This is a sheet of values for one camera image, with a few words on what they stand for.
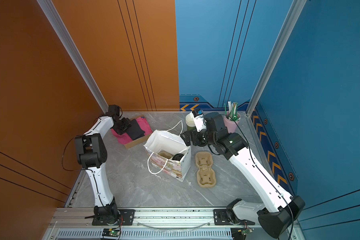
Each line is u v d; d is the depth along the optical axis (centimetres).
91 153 58
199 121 60
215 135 49
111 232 71
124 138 98
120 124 89
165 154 92
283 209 37
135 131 103
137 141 99
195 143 59
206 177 85
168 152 91
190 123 97
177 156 79
